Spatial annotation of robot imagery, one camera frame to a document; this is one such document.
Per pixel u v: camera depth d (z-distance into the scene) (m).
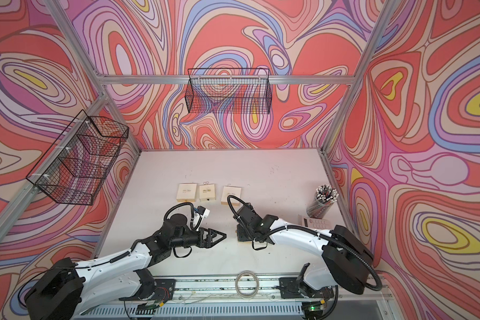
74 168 0.75
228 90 0.98
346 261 0.42
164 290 0.72
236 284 0.74
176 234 0.63
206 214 0.74
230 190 0.99
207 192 0.98
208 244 0.68
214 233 0.70
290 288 0.73
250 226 0.63
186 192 0.96
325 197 0.78
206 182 1.05
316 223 0.88
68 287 0.41
